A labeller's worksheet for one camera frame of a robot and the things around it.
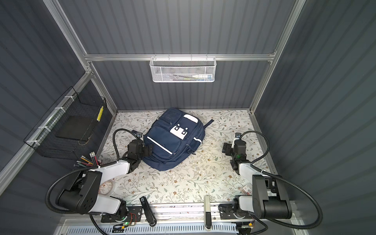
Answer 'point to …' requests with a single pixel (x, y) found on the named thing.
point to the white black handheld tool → (207, 215)
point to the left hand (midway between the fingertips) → (141, 144)
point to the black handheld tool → (149, 211)
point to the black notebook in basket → (73, 127)
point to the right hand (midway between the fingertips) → (234, 144)
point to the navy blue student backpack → (174, 135)
